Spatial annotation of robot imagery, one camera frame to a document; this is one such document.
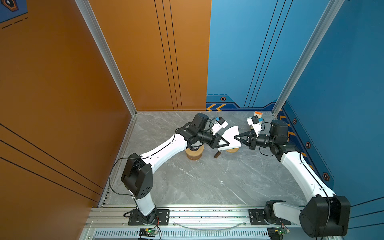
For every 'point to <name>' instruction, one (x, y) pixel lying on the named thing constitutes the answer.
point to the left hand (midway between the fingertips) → (228, 143)
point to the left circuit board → (148, 232)
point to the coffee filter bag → (259, 114)
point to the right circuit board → (282, 231)
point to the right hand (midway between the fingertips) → (235, 138)
